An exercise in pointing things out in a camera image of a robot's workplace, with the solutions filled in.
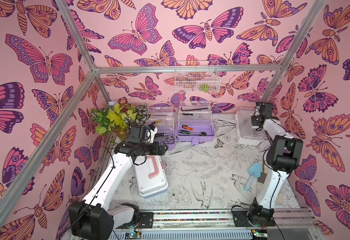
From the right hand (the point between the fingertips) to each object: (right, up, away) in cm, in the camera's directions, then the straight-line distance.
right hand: (263, 119), depth 100 cm
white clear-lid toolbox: (-11, -10, -1) cm, 16 cm away
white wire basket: (-45, +27, +7) cm, 53 cm away
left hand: (-65, -15, -20) cm, 70 cm away
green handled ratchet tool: (-50, -9, +7) cm, 51 cm away
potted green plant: (-93, 0, -13) cm, 94 cm away
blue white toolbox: (-71, -32, -24) cm, 81 cm away
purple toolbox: (-44, -1, +16) cm, 47 cm away
